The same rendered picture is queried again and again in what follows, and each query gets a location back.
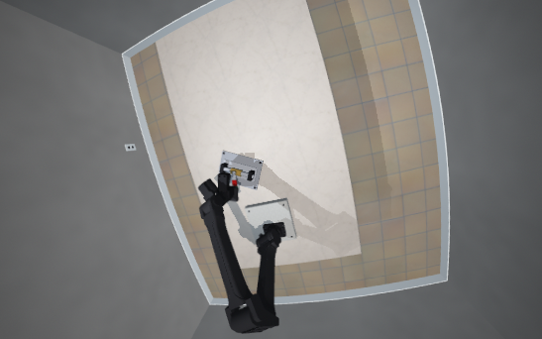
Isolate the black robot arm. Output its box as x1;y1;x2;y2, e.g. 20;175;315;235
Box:
198;172;286;334

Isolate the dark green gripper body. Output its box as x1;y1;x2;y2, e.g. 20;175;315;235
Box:
220;185;239;201

